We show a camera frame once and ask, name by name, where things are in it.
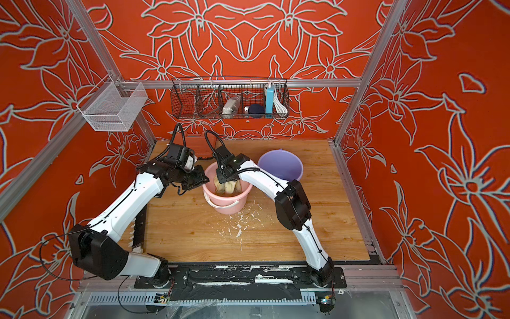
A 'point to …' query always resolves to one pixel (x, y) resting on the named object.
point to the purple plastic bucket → (281, 163)
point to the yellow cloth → (229, 187)
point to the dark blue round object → (256, 110)
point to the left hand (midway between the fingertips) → (210, 178)
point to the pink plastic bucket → (225, 204)
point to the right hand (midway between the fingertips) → (219, 175)
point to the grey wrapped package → (231, 107)
